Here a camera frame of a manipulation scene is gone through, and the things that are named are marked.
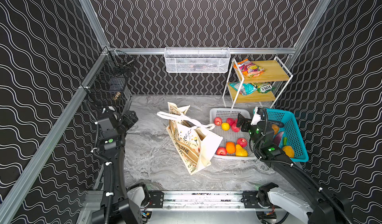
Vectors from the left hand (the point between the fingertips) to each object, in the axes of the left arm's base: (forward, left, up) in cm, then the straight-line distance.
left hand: (133, 115), depth 76 cm
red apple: (+14, -46, -22) cm, 53 cm away
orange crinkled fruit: (-5, -52, -23) cm, 57 cm away
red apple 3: (-1, -60, -23) cm, 64 cm away
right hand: (+4, -60, -4) cm, 60 cm away
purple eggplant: (+4, -83, -26) cm, 87 cm away
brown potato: (+10, -83, -24) cm, 87 cm away
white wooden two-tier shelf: (+23, -65, +4) cm, 69 cm away
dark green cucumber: (+15, -86, -25) cm, 91 cm away
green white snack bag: (+33, -77, -9) cm, 84 cm away
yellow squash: (-6, -85, -23) cm, 89 cm away
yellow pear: (-8, -57, -22) cm, 62 cm away
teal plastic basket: (+7, -91, -22) cm, 94 cm away
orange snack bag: (+28, -61, +9) cm, 68 cm away
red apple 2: (+14, -54, -22) cm, 60 cm away
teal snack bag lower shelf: (+32, -64, -9) cm, 72 cm away
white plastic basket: (+6, -54, -27) cm, 60 cm away
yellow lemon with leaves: (+10, -51, -23) cm, 57 cm away
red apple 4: (-7, -47, -22) cm, 52 cm away
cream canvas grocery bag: (-12, -31, -10) cm, 35 cm away
